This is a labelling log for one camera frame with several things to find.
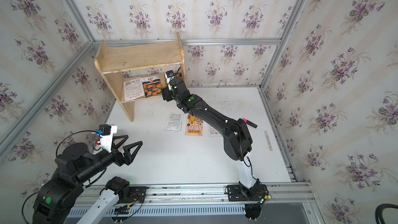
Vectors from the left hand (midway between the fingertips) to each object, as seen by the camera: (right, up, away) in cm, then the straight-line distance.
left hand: (136, 142), depth 59 cm
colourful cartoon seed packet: (+21, 0, +39) cm, 44 cm away
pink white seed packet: (+33, -3, +37) cm, 49 cm away
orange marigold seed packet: (-4, +25, +32) cm, 41 cm away
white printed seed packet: (+8, +2, +41) cm, 42 cm away
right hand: (+7, +23, +24) cm, 34 cm away
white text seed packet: (-15, +23, +31) cm, 41 cm away
